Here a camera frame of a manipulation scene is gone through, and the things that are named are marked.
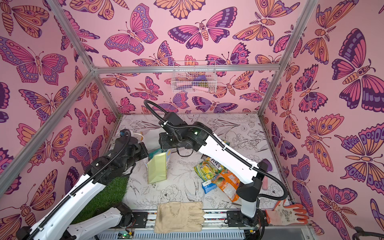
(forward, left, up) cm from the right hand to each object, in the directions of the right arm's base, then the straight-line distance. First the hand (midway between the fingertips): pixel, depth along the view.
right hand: (161, 139), depth 65 cm
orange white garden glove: (-23, -61, -31) cm, 73 cm away
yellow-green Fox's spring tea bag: (0, -22, -30) cm, 37 cm away
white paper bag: (-5, +5, -16) cm, 17 cm away
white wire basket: (+50, -12, 0) cm, 51 cm away
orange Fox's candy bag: (-9, -33, -29) cm, 45 cm away
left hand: (+1, +8, -6) cm, 10 cm away
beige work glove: (-24, -6, -33) cm, 41 cm away
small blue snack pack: (-9, -21, -32) cm, 39 cm away
